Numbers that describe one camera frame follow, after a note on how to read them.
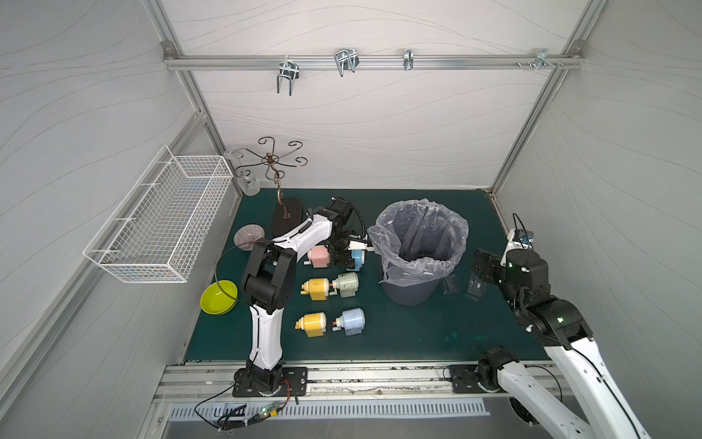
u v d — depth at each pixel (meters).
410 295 0.88
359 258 0.91
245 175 0.80
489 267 0.62
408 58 0.78
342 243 0.81
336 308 0.88
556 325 0.45
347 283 0.84
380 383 0.74
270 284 0.52
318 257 0.92
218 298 0.88
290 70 0.78
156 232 0.69
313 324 0.77
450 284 0.92
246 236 1.01
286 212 1.08
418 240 0.85
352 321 0.77
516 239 0.59
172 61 0.77
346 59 0.77
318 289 0.84
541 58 0.76
